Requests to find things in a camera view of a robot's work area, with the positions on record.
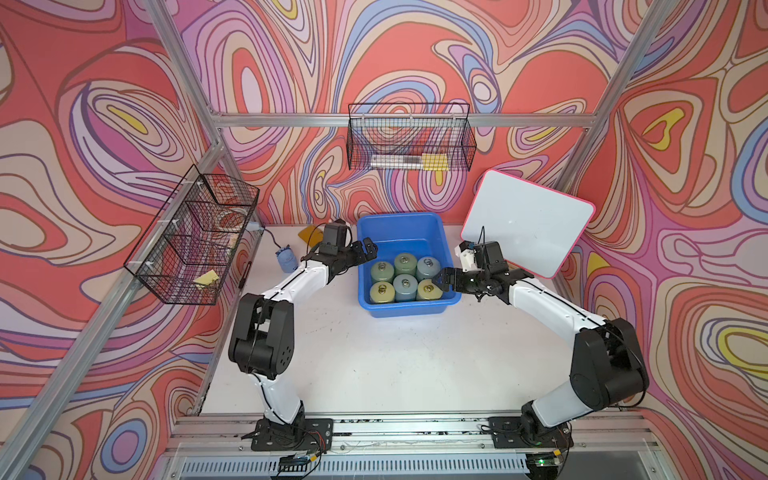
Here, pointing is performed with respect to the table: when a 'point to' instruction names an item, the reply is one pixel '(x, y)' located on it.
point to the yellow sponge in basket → (207, 278)
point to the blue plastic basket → (420, 234)
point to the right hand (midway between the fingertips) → (446, 288)
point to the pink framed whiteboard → (537, 227)
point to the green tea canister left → (382, 270)
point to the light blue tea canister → (427, 267)
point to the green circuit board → (293, 463)
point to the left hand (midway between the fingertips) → (369, 251)
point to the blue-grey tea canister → (405, 287)
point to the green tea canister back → (405, 264)
